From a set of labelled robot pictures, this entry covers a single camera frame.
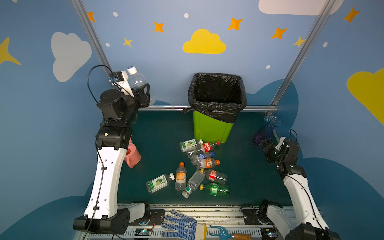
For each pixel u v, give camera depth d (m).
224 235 0.70
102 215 0.36
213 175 0.84
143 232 0.70
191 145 0.98
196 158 0.93
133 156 0.86
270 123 0.93
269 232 0.71
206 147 0.96
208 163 0.86
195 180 0.82
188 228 0.71
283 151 0.61
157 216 0.75
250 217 0.74
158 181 0.82
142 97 0.51
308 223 0.40
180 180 0.83
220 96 1.04
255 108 1.15
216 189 0.78
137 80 0.54
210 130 1.00
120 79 0.47
